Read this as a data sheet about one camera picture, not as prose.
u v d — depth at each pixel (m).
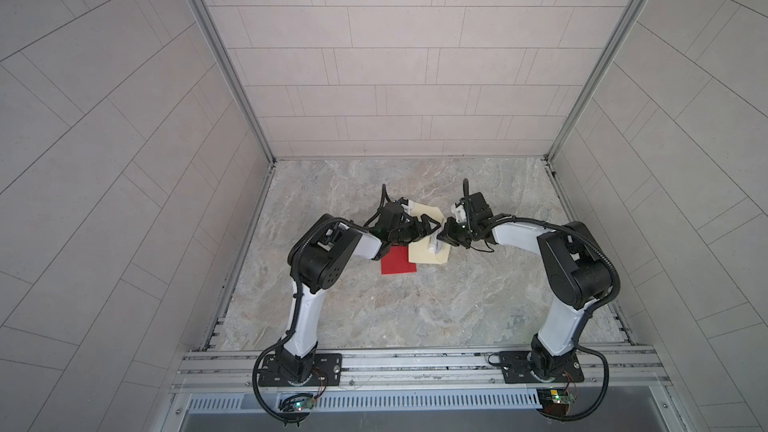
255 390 0.65
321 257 0.53
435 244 0.91
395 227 0.81
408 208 0.90
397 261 0.89
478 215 0.76
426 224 0.85
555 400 0.68
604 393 0.65
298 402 0.64
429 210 1.02
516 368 0.71
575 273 0.48
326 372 0.71
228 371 0.72
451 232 0.83
